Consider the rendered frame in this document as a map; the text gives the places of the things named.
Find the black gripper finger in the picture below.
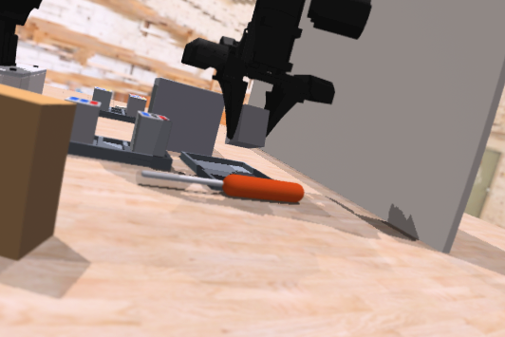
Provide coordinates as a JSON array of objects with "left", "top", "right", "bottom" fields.
[
  {"left": 212, "top": 75, "right": 248, "bottom": 140},
  {"left": 264, "top": 91, "right": 305, "bottom": 137}
]

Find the grey flat panel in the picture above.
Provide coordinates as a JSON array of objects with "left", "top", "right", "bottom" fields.
[{"left": 259, "top": 0, "right": 505, "bottom": 253}]

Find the brown rectangular block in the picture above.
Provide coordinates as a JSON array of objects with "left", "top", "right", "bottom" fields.
[{"left": 0, "top": 84, "right": 76, "bottom": 261}]

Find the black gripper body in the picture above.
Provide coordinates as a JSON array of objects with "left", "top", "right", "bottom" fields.
[{"left": 181, "top": 9, "right": 335, "bottom": 104}]

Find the orange-handled screwdriver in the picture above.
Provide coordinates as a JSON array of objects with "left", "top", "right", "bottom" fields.
[{"left": 141, "top": 171, "right": 305, "bottom": 202}]

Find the grey label with blue, black and yellow stripes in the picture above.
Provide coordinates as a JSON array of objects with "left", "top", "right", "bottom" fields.
[{"left": 126, "top": 95, "right": 147, "bottom": 118}]

